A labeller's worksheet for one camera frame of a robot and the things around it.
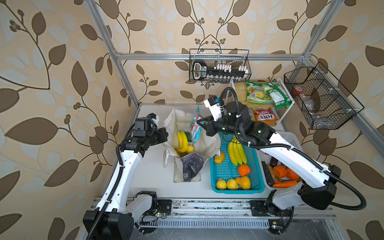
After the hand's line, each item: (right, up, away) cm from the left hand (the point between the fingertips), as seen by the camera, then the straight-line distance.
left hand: (168, 132), depth 76 cm
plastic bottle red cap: (+70, +23, +6) cm, 74 cm away
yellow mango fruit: (+28, -17, +11) cm, 35 cm away
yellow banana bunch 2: (+39, -15, +16) cm, 45 cm away
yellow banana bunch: (+5, -8, +18) cm, 20 cm away
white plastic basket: (+73, -6, +14) cm, 75 cm away
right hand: (+15, +5, -13) cm, 21 cm away
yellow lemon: (+10, -12, +15) cm, 22 cm away
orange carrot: (+60, -26, -1) cm, 65 cm away
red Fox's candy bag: (+56, +9, +14) cm, 59 cm away
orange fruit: (+40, -21, +5) cm, 46 cm away
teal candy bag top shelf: (+14, +3, -11) cm, 18 cm away
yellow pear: (+40, -26, +2) cm, 48 cm away
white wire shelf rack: (+40, +24, +10) cm, 47 cm away
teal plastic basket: (+38, -22, +11) cm, 45 cm away
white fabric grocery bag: (+10, -18, +1) cm, 21 cm away
